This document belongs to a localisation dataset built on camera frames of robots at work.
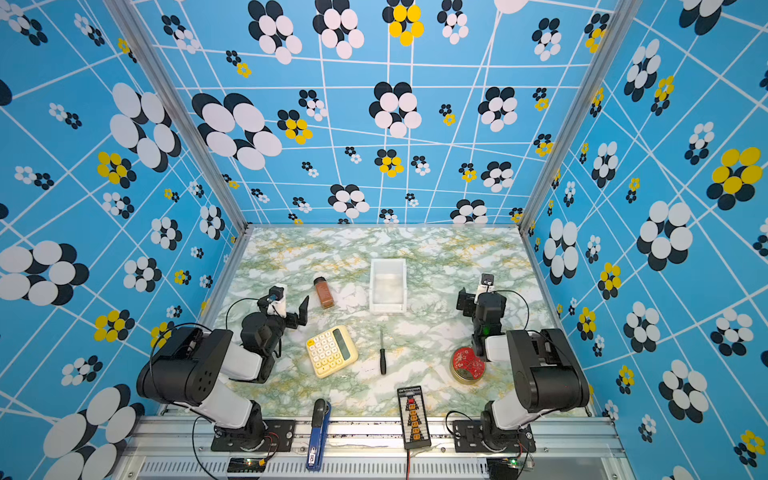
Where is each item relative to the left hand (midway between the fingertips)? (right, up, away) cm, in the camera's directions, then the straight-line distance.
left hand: (293, 293), depth 90 cm
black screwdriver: (+28, -19, -6) cm, 34 cm away
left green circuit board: (-6, -40, -18) cm, 44 cm away
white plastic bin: (+29, +1, +14) cm, 32 cm away
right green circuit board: (+57, -39, -20) cm, 71 cm away
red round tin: (+50, -19, -10) cm, 54 cm away
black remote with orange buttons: (+36, -30, -16) cm, 49 cm away
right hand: (+59, 0, +4) cm, 59 cm away
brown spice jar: (+8, -1, +6) cm, 10 cm away
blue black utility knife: (+13, -28, -18) cm, 36 cm away
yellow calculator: (+13, -16, -5) cm, 21 cm away
